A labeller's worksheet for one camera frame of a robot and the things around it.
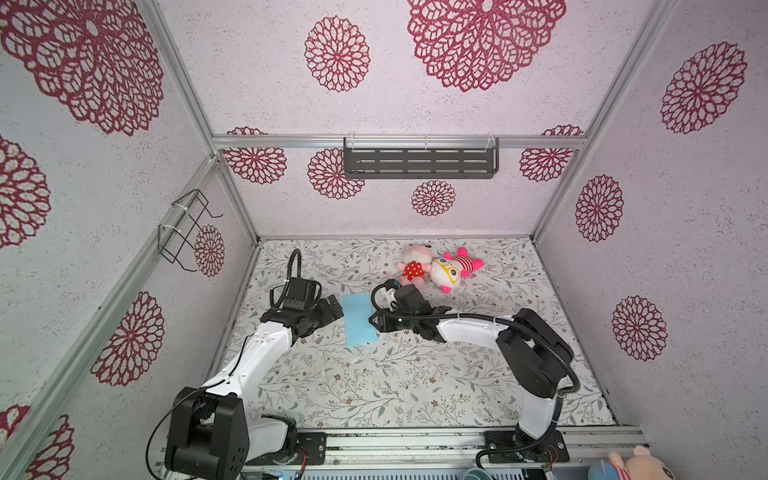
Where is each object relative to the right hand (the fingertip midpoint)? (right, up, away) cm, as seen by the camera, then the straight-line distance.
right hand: (372, 315), depth 89 cm
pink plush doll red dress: (+15, +15, +15) cm, 26 cm away
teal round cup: (+24, -31, -23) cm, 46 cm away
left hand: (-12, -1, -3) cm, 13 cm away
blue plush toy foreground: (+51, -30, -24) cm, 64 cm away
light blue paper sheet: (-6, 0, +14) cm, 15 cm away
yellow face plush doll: (+25, +13, +11) cm, 30 cm away
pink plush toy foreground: (+60, -30, -23) cm, 71 cm away
